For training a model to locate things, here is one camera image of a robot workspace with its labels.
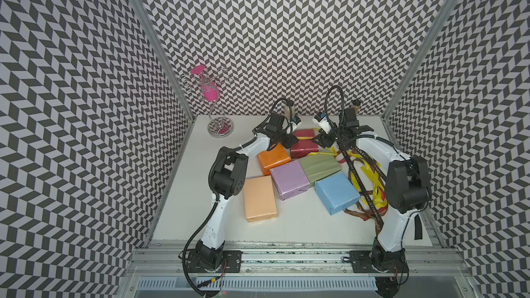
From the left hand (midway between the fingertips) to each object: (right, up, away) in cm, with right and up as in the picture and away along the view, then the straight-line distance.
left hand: (293, 137), depth 100 cm
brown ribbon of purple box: (+29, -32, -16) cm, 46 cm away
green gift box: (+11, -13, -11) cm, 20 cm away
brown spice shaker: (+36, +19, +12) cm, 42 cm away
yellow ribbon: (+19, -7, +2) cm, 20 cm away
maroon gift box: (+5, -5, -4) cm, 8 cm away
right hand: (+11, +1, -7) cm, 13 cm away
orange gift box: (-8, -9, -6) cm, 13 cm away
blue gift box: (+17, -23, -15) cm, 32 cm away
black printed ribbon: (+28, -16, -2) cm, 32 cm away
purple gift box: (-3, -18, -14) cm, 22 cm away
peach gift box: (-15, -25, -16) cm, 34 cm away
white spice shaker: (-2, +16, +14) cm, 21 cm away
